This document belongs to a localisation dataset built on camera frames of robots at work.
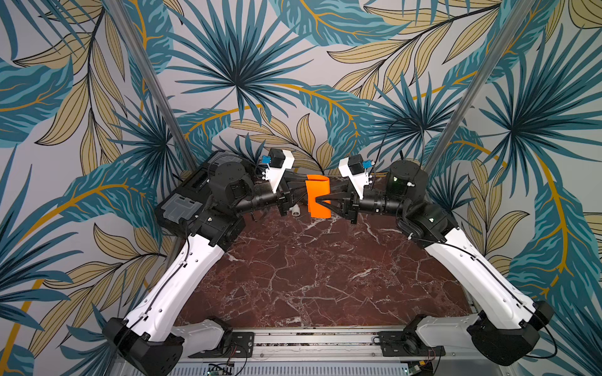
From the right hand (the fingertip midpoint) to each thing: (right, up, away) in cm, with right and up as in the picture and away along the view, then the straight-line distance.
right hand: (318, 194), depth 56 cm
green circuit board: (-30, -53, +15) cm, 63 cm away
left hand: (-2, +2, 0) cm, 2 cm away
